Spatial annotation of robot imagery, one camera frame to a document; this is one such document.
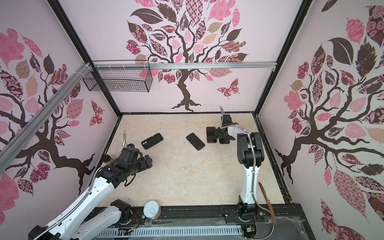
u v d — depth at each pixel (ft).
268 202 2.55
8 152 1.62
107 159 2.82
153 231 2.29
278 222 2.36
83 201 1.47
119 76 3.11
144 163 2.33
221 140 3.41
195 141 3.38
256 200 2.06
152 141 3.43
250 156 1.70
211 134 3.45
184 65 3.03
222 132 2.68
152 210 2.33
